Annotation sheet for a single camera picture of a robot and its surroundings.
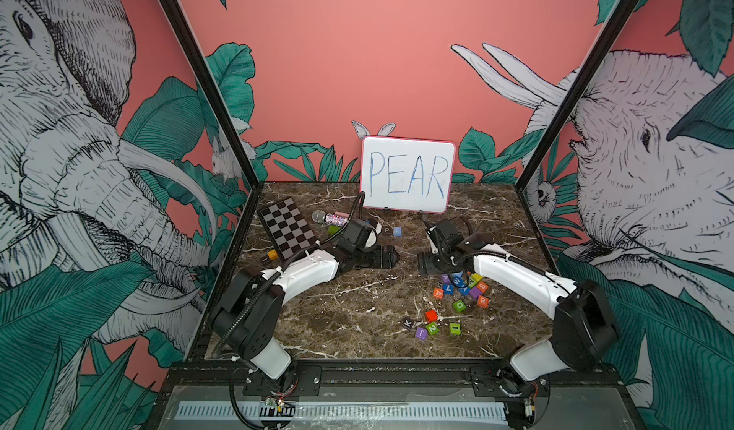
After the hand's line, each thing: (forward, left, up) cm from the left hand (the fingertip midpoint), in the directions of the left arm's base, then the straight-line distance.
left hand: (391, 253), depth 87 cm
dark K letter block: (-18, -4, -10) cm, 21 cm away
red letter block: (-16, -12, -10) cm, 22 cm away
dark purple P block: (+16, 0, -10) cm, 18 cm away
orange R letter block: (-13, -28, -11) cm, 33 cm away
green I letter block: (-20, -18, -10) cm, 29 cm away
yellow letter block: (+6, +40, -9) cm, 41 cm away
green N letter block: (-20, -11, -10) cm, 25 cm away
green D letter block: (-14, -21, -10) cm, 27 cm away
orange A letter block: (-9, -15, -11) cm, 21 cm away
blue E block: (+15, -4, -10) cm, 19 cm away
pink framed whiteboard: (+32, -7, +3) cm, 33 cm away
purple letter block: (-21, -8, -11) cm, 25 cm away
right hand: (-2, -11, -1) cm, 11 cm away
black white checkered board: (+17, +36, -9) cm, 41 cm away
